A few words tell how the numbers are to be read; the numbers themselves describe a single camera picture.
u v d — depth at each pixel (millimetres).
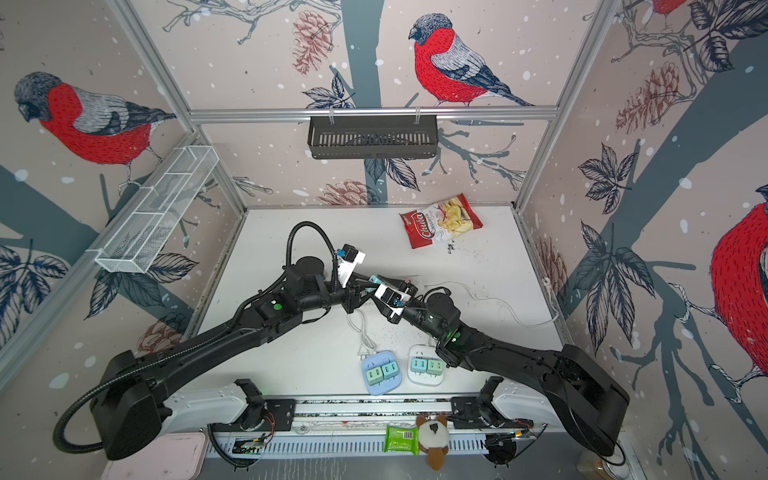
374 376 737
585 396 423
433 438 683
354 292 634
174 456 667
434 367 743
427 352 818
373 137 1055
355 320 904
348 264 645
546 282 1008
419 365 746
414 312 658
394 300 597
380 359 809
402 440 695
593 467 619
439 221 1100
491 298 947
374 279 711
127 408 381
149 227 744
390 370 744
